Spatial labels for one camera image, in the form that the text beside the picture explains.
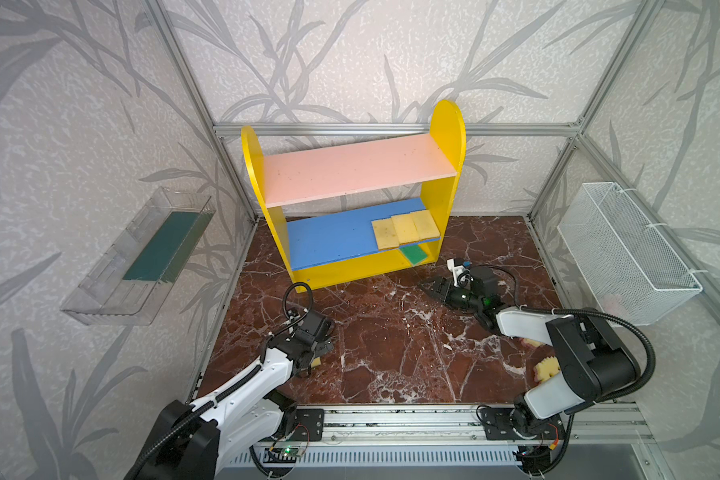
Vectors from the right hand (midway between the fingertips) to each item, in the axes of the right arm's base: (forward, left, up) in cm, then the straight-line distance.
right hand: (425, 280), depth 89 cm
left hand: (-14, +32, -8) cm, 36 cm away
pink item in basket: (-14, -44, +10) cm, 47 cm away
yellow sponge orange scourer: (+18, -1, +5) cm, 18 cm away
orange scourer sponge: (+17, +5, +5) cm, 18 cm away
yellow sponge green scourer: (-22, +32, -8) cm, 39 cm away
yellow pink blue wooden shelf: (+9, +28, +5) cm, 29 cm away
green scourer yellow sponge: (+16, +1, -8) cm, 18 cm away
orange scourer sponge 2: (+14, +12, +5) cm, 19 cm away
